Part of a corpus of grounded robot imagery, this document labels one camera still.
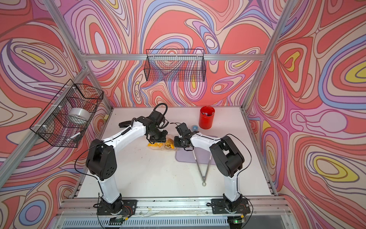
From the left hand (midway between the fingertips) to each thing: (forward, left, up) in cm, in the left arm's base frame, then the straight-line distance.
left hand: (168, 141), depth 88 cm
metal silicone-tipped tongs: (-20, -22, -8) cm, 31 cm away
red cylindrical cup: (+18, -26, +2) cm, 31 cm away
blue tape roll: (+18, -18, -10) cm, 28 cm away
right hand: (+1, -5, -8) cm, 10 cm away
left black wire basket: (-4, +48, +24) cm, 53 cm away
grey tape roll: (+4, +44, +22) cm, 50 cm away
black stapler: (+20, +35, -8) cm, 41 cm away
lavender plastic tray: (-6, -23, -9) cm, 25 cm away
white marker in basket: (-7, +46, +16) cm, 49 cm away
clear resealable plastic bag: (+1, +1, -7) cm, 7 cm away
